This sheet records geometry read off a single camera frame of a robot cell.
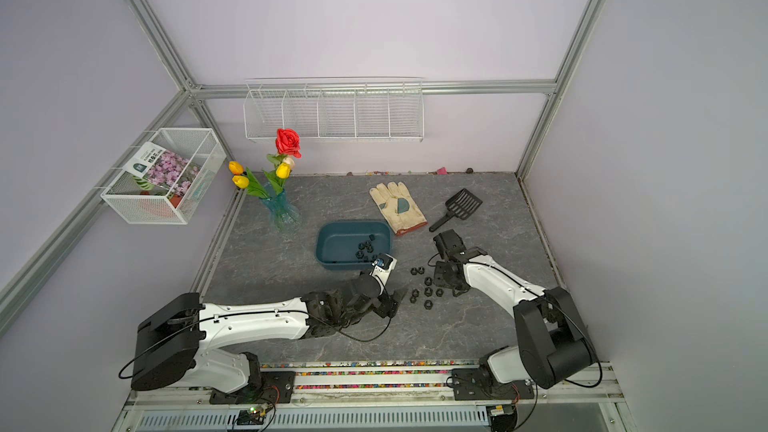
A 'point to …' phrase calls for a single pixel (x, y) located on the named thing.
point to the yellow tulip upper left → (236, 167)
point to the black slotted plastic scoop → (461, 205)
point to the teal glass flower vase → (284, 216)
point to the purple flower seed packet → (165, 169)
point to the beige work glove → (399, 207)
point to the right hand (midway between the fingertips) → (445, 276)
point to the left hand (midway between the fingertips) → (395, 286)
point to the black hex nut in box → (365, 245)
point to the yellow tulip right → (283, 170)
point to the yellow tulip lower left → (240, 181)
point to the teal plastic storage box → (352, 245)
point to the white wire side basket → (137, 201)
